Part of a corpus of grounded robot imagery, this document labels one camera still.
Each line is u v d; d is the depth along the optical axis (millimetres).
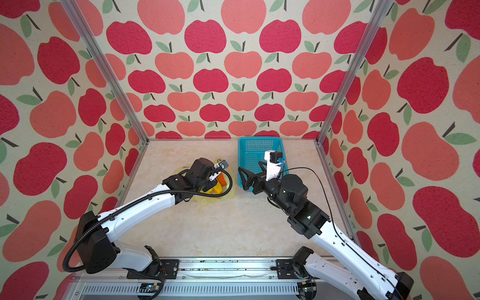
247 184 560
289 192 459
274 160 523
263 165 663
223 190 616
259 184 549
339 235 447
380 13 703
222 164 688
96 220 431
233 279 723
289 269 733
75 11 705
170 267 752
